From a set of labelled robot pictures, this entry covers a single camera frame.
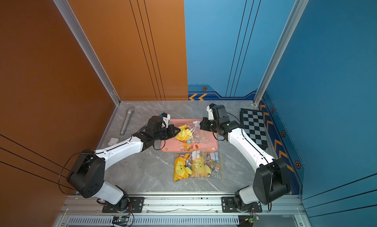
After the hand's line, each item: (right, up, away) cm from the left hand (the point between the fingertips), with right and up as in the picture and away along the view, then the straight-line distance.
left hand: (182, 128), depth 85 cm
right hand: (+11, +3, -2) cm, 11 cm away
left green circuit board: (-30, -45, -13) cm, 55 cm away
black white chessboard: (+48, +3, +18) cm, 52 cm away
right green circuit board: (+32, -43, -15) cm, 56 cm away
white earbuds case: (-47, -10, +12) cm, 50 cm away
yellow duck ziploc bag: (+6, -6, +2) cm, 9 cm away
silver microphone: (-42, +8, +25) cm, 50 cm away
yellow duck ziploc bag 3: (+14, -21, -3) cm, 25 cm away
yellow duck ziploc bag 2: (0, -21, -2) cm, 21 cm away
